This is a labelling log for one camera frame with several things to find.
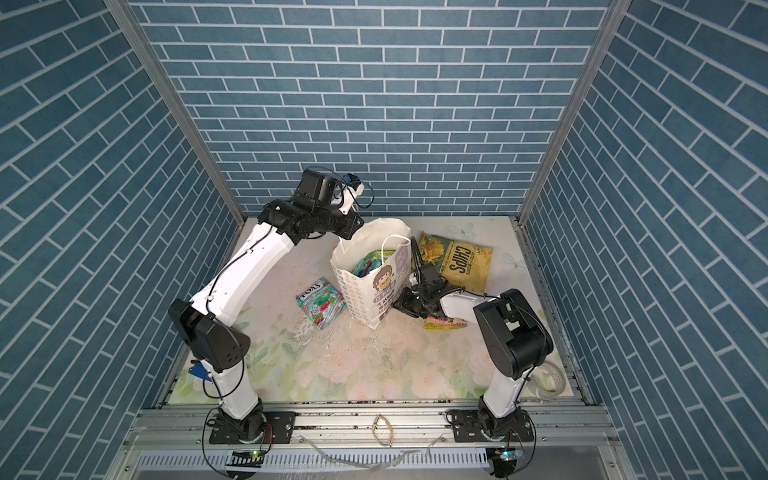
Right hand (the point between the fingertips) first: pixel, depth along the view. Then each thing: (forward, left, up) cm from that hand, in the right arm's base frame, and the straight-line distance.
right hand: (392, 303), depth 93 cm
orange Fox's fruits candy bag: (-5, -16, -2) cm, 17 cm away
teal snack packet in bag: (+10, +7, +9) cm, 15 cm away
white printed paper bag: (-6, +5, +12) cm, 14 cm away
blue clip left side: (-25, +51, 0) cm, 56 cm away
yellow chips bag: (+14, -24, +3) cm, 28 cm away
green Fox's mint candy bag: (-2, +22, +1) cm, 22 cm away
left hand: (+9, +8, +28) cm, 30 cm away
